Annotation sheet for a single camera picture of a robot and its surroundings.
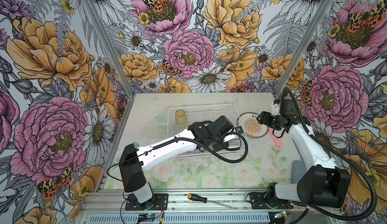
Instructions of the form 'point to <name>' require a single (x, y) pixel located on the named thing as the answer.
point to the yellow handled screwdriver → (204, 200)
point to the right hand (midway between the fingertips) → (262, 123)
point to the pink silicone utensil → (277, 141)
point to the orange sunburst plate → (250, 125)
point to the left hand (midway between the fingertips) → (219, 140)
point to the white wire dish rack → (207, 113)
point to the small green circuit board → (147, 217)
